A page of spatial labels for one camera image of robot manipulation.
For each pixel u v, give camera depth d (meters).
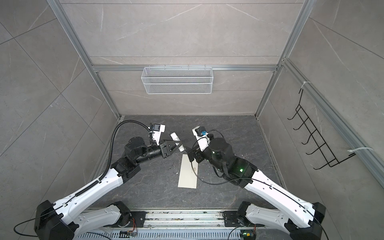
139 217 0.73
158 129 0.61
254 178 0.43
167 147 0.60
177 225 0.73
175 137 0.65
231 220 0.73
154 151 0.59
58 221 0.38
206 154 0.56
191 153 0.55
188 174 0.89
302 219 0.38
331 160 0.58
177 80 1.00
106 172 0.50
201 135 0.52
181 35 0.78
